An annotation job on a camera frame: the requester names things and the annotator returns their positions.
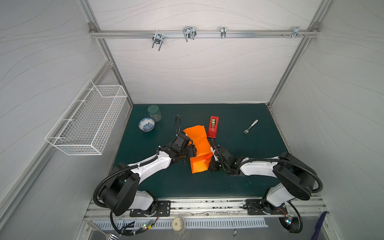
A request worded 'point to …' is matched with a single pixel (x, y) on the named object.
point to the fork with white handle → (246, 131)
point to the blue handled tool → (319, 225)
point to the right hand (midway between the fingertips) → (211, 159)
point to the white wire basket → (87, 125)
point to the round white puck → (177, 224)
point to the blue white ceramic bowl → (146, 124)
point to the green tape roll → (213, 122)
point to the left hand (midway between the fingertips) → (194, 148)
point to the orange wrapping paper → (198, 135)
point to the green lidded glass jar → (154, 111)
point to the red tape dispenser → (213, 127)
